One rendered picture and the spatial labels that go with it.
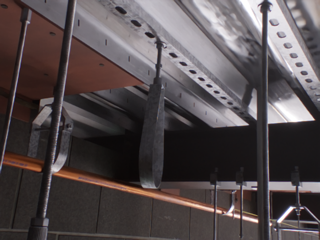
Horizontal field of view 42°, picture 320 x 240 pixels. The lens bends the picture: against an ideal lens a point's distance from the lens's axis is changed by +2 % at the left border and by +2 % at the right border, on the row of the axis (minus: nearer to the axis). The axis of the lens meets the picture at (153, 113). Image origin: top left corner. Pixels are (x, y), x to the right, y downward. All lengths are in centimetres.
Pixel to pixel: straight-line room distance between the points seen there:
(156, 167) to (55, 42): 37
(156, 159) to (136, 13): 30
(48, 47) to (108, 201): 88
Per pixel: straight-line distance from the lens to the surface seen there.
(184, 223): 231
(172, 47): 89
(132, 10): 78
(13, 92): 80
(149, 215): 199
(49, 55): 105
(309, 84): 110
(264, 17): 74
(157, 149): 86
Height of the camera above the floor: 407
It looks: 17 degrees up
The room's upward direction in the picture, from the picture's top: 4 degrees clockwise
